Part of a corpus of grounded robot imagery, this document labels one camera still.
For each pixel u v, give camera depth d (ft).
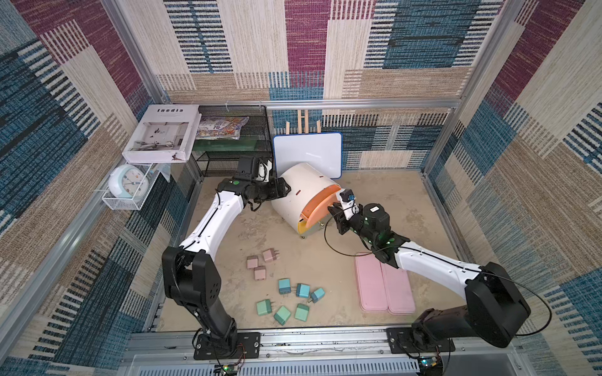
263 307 2.60
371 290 2.69
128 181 2.13
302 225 2.70
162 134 2.45
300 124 3.18
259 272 2.88
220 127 2.79
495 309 1.38
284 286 2.79
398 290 2.66
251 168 2.17
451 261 1.65
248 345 2.40
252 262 2.95
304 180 2.93
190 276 1.47
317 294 2.64
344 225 2.39
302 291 2.73
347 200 2.25
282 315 2.56
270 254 2.99
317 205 2.55
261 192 2.34
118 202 2.20
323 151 3.54
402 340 2.40
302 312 2.59
